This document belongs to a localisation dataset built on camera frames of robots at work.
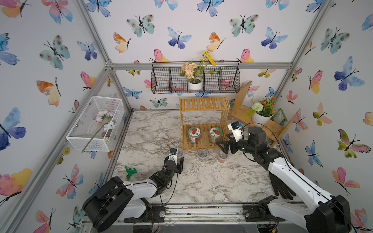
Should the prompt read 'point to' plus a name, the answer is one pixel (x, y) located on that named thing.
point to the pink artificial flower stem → (104, 115)
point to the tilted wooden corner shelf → (243, 114)
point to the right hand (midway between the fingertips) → (224, 137)
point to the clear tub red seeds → (222, 157)
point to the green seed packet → (280, 117)
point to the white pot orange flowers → (262, 112)
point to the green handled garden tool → (129, 172)
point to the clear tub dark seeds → (180, 153)
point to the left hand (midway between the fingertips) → (180, 156)
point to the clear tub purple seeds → (202, 154)
